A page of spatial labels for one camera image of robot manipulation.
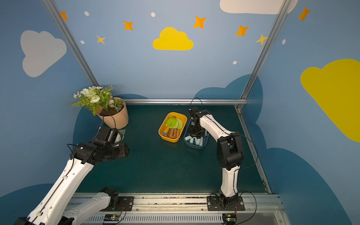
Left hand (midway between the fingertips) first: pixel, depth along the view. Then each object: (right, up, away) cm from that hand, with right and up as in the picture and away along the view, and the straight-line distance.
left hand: (125, 149), depth 73 cm
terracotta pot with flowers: (-21, +22, +28) cm, 42 cm away
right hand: (+39, +5, +20) cm, 45 cm away
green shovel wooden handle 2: (+25, +6, +28) cm, 38 cm away
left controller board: (-6, -35, -1) cm, 36 cm away
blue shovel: (+35, +3, +23) cm, 42 cm away
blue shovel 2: (+42, 0, +22) cm, 48 cm away
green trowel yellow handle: (+22, +13, +35) cm, 43 cm away
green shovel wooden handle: (+22, +6, +26) cm, 35 cm away
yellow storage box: (+16, +11, +31) cm, 37 cm away
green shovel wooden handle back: (+29, +10, +34) cm, 46 cm away
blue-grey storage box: (+39, -1, +25) cm, 46 cm away
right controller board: (+56, -37, 0) cm, 67 cm away
